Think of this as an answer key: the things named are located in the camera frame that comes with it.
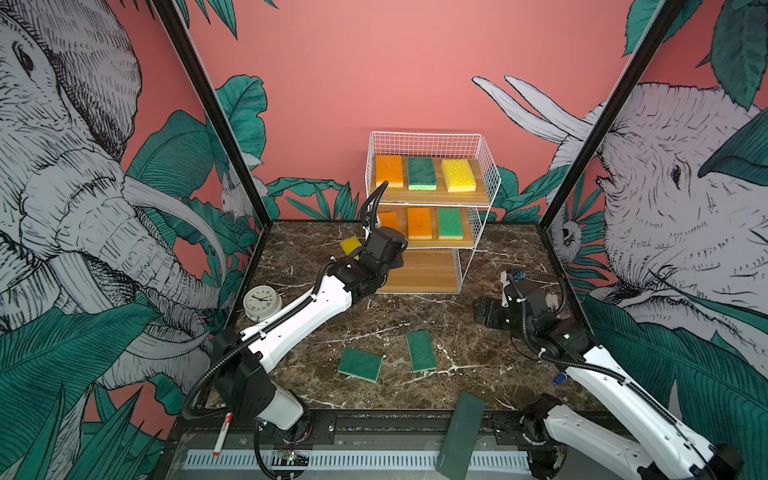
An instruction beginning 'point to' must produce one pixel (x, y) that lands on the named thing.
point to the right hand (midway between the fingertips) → (482, 299)
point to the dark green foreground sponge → (461, 435)
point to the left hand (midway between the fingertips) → (393, 241)
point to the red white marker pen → (227, 421)
